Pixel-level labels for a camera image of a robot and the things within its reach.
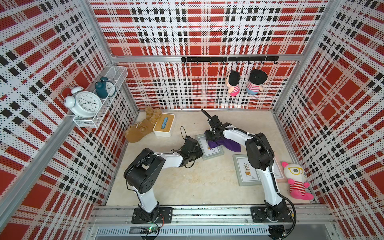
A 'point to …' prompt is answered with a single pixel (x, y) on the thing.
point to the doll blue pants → (257, 78)
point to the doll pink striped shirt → (232, 80)
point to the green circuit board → (148, 230)
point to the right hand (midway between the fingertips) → (210, 136)
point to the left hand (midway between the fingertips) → (204, 151)
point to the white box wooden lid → (166, 132)
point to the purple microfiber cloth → (228, 144)
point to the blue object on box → (164, 123)
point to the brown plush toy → (134, 132)
